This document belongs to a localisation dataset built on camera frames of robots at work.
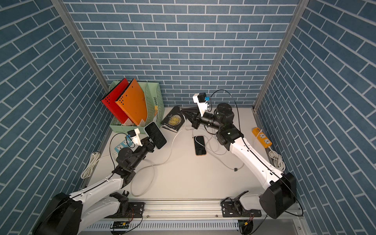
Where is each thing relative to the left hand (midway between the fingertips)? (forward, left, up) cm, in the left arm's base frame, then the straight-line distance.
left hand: (160, 135), depth 77 cm
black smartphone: (0, +3, 0) cm, 3 cm away
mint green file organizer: (+42, +39, +2) cm, 57 cm away
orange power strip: (+13, -61, -15) cm, 65 cm away
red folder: (+23, +33, +5) cm, 40 cm away
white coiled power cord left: (-3, +45, -23) cm, 50 cm away
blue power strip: (+8, +26, -21) cm, 34 cm away
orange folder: (+29, +23, -2) cm, 37 cm away
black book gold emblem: (+26, -3, -19) cm, 33 cm away
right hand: (+1, -13, +17) cm, 22 cm away
